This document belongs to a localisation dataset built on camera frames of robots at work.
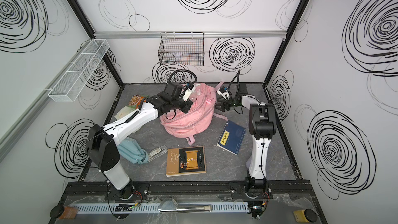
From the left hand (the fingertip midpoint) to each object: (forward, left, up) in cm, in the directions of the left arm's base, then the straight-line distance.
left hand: (193, 101), depth 83 cm
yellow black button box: (-47, -47, -10) cm, 67 cm away
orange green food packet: (+13, +44, -20) cm, 50 cm away
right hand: (+10, -14, -13) cm, 22 cm away
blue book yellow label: (-11, -23, -19) cm, 32 cm away
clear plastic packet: (-22, +20, -19) cm, 35 cm away
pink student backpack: (-7, -3, -6) cm, 10 cm away
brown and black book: (-26, +3, -20) cm, 33 cm away
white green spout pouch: (+6, +46, -19) cm, 50 cm away
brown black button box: (-50, +49, -12) cm, 71 cm away
